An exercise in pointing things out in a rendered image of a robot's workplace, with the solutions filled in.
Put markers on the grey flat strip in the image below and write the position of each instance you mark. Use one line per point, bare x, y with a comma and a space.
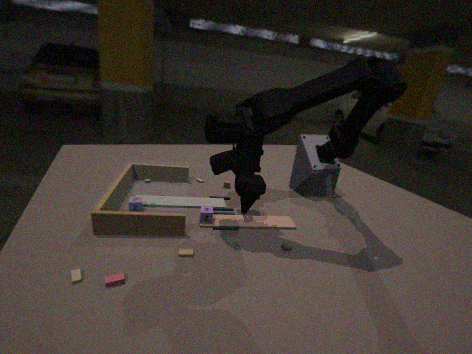
197, 202

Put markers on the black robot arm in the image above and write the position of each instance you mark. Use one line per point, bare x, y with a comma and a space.
378, 79

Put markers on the purple cube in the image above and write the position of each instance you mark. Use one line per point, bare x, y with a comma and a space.
206, 215

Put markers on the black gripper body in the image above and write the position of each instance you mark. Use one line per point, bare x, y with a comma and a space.
249, 161

